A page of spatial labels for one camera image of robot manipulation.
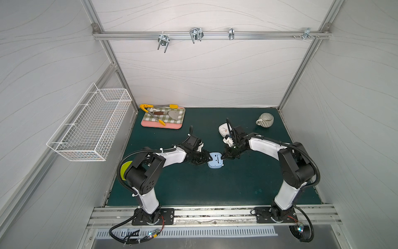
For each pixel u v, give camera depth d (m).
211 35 0.78
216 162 0.88
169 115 1.15
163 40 0.79
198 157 0.80
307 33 0.77
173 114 1.15
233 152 0.81
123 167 0.45
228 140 0.88
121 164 0.45
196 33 0.77
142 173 0.47
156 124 1.11
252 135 0.70
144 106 1.18
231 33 0.78
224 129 1.02
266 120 1.05
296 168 0.48
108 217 0.75
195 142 0.75
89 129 0.69
